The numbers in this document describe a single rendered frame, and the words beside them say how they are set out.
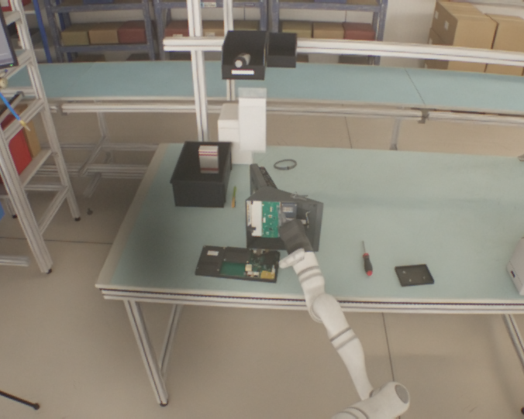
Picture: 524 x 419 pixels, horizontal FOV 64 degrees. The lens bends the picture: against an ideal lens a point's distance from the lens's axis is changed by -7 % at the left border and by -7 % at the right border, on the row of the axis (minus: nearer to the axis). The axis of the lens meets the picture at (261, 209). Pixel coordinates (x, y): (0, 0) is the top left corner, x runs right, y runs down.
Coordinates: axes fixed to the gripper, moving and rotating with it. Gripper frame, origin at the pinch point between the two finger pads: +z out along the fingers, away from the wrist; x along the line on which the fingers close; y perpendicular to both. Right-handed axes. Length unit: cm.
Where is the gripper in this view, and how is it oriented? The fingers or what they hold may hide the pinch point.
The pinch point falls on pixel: (277, 207)
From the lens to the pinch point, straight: 141.8
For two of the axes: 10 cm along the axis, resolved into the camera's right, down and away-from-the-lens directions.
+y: 6.3, 1.6, 7.6
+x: 7.1, -5.2, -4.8
